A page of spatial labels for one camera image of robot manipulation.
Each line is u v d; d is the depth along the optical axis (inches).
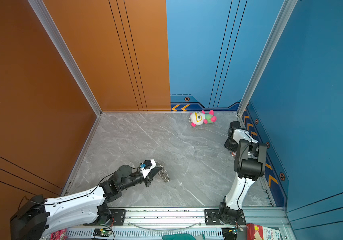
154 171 25.4
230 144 33.0
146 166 24.1
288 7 27.4
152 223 28.6
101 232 27.9
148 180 25.8
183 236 26.9
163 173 28.5
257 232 26.3
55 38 31.1
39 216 16.2
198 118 42.6
